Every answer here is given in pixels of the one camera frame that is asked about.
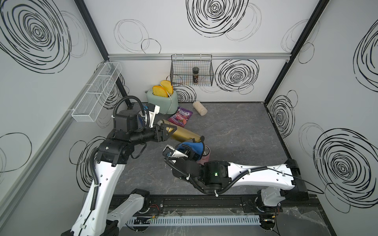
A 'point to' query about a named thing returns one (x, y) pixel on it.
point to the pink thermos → (204, 158)
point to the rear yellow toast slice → (167, 85)
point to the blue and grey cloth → (197, 147)
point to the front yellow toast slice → (160, 91)
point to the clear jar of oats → (202, 110)
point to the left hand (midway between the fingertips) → (171, 128)
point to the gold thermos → (182, 133)
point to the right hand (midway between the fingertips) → (181, 148)
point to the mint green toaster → (168, 105)
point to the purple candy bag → (180, 117)
